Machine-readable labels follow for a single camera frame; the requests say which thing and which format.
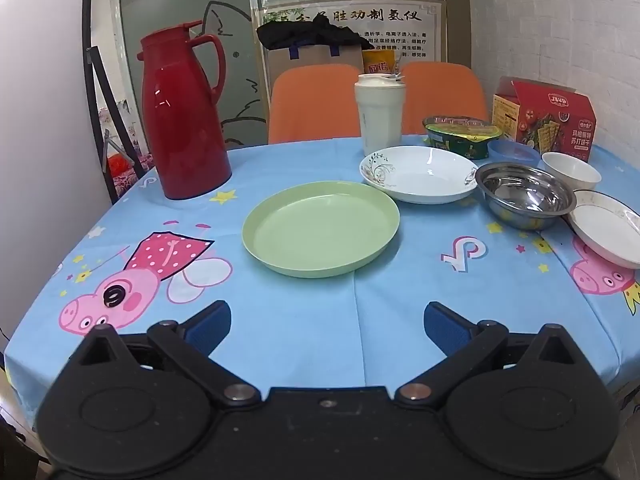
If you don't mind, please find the yellow snack packet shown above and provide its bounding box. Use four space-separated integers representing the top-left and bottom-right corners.
362 49 401 76

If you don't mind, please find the orange chair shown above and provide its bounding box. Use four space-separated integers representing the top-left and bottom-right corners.
268 65 365 145
400 62 488 136

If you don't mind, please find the red cracker box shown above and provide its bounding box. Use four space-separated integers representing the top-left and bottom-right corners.
491 76 597 163

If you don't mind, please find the framed wall poster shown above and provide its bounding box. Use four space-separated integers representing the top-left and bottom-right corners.
262 0 444 67

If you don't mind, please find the red thermos jug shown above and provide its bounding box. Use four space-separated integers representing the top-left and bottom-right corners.
137 21 233 202

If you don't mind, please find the white floral deep plate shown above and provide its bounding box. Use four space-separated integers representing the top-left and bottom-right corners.
360 146 480 205
567 190 640 270

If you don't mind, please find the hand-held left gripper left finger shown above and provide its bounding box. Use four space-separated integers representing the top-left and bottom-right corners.
75 301 262 407

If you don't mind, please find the green plastic plate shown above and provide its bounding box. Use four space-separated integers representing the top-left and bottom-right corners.
242 182 401 278

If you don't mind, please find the black cloth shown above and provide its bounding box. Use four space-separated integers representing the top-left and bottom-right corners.
256 20 375 52

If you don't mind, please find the blue plastic bowl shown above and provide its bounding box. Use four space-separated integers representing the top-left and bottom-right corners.
487 139 542 168

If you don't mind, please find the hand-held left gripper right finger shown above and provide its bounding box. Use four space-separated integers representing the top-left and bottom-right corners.
395 301 577 407

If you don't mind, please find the black metal stand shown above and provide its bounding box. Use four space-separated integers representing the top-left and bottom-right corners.
81 0 148 203

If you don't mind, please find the green instant noodle bowl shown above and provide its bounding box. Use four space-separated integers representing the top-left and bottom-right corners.
422 116 503 161

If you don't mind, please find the frosted glass panel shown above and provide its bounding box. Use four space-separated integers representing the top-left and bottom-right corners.
117 0 271 150

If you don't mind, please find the stainless steel bowl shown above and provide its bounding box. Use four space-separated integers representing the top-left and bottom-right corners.
475 162 577 231

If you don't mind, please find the white ribbed bowl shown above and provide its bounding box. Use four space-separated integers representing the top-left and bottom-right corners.
541 152 602 191

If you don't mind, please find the brown paper bag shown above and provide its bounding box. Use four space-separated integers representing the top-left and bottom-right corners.
265 44 365 86

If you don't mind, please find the white lidded tumbler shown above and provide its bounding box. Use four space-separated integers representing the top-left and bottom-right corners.
354 73 407 157

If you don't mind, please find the blue cartoon pig tablecloth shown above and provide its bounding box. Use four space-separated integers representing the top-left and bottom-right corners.
5 132 640 426

